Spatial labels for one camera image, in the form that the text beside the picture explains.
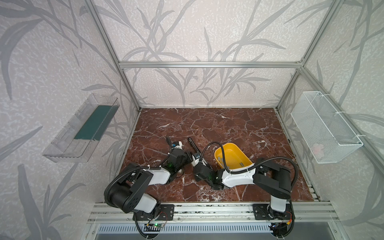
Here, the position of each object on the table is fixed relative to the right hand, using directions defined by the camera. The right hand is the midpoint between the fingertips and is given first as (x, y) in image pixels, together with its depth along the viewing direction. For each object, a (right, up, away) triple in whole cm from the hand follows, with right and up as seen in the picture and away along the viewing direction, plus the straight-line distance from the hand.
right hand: (194, 163), depth 88 cm
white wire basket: (+58, +19, -27) cm, 66 cm away
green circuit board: (-17, -25, -18) cm, 35 cm away
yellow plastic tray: (+26, +2, +4) cm, 26 cm away
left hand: (+1, +8, +2) cm, 9 cm away
